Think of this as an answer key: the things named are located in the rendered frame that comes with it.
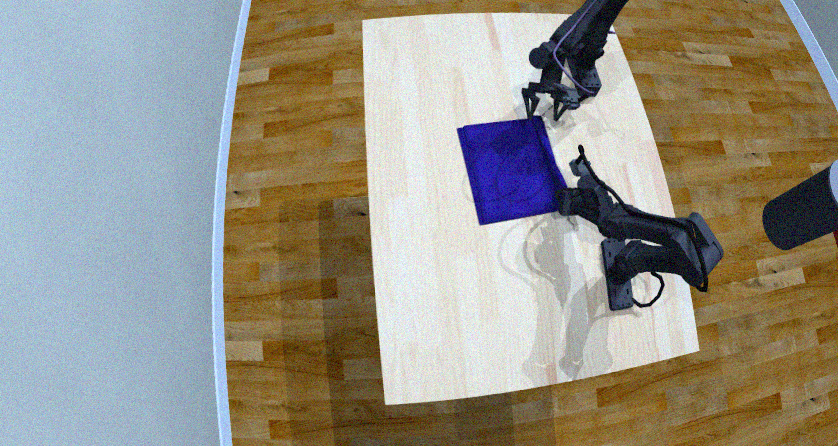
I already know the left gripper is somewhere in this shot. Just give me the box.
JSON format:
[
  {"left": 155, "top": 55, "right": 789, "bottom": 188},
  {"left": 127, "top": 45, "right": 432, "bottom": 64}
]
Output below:
[{"left": 555, "top": 161, "right": 590, "bottom": 219}]

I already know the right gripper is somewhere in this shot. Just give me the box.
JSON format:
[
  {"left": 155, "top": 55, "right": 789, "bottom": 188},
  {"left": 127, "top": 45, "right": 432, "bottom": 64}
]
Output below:
[{"left": 521, "top": 69, "right": 581, "bottom": 122}]

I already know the dark blue towel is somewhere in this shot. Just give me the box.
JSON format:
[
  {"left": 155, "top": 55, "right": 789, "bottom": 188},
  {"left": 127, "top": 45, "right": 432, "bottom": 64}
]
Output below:
[{"left": 457, "top": 115, "right": 568, "bottom": 225}]

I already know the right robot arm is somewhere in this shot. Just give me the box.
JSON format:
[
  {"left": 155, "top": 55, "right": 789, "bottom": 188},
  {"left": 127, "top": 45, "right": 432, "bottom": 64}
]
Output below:
[{"left": 529, "top": 0, "right": 629, "bottom": 89}]

